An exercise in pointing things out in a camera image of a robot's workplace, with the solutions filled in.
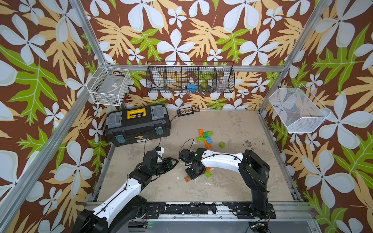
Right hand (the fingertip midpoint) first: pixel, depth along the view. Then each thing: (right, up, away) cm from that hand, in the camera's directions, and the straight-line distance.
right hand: (191, 175), depth 86 cm
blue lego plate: (+13, +20, +15) cm, 28 cm away
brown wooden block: (-2, -1, -2) cm, 3 cm away
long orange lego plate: (+12, +16, +12) cm, 24 cm away
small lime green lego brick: (+22, +17, +12) cm, 30 cm away
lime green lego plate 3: (+10, 0, 0) cm, 10 cm away
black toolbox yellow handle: (-34, +31, +4) cm, 46 cm away
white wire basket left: (-50, +54, 0) cm, 74 cm away
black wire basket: (0, +64, +12) cm, 65 cm away
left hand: (-8, +10, -5) cm, 14 cm away
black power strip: (-4, +41, +33) cm, 53 cm away
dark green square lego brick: (+10, +23, +16) cm, 30 cm away
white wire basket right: (+63, +39, -4) cm, 74 cm away
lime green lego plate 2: (+15, +24, +19) cm, 34 cm away
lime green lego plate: (+8, +20, +15) cm, 27 cm away
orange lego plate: (+10, +3, +2) cm, 11 cm away
